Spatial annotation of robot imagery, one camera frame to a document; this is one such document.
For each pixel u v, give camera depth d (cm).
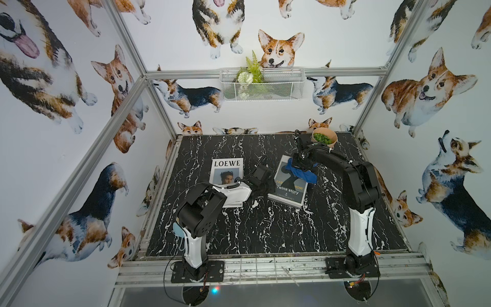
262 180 75
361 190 57
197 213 50
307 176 95
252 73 82
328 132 125
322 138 105
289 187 95
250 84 83
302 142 80
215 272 73
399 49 84
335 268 73
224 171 101
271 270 75
